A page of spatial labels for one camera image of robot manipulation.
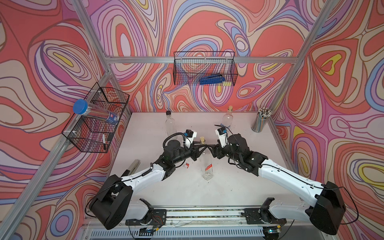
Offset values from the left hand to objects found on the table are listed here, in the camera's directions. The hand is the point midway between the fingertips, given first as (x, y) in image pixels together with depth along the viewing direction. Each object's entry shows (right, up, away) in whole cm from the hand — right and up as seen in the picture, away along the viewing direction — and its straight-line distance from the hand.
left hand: (206, 146), depth 75 cm
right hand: (+4, -1, +4) cm, 6 cm away
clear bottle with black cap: (-24, +9, +38) cm, 46 cm away
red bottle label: (-10, -13, +16) cm, 23 cm away
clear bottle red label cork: (0, -8, +5) cm, 10 cm away
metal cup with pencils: (+38, +13, +27) cm, 48 cm away
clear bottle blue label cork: (+14, +14, +16) cm, 26 cm away
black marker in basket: (-51, +3, -3) cm, 51 cm away
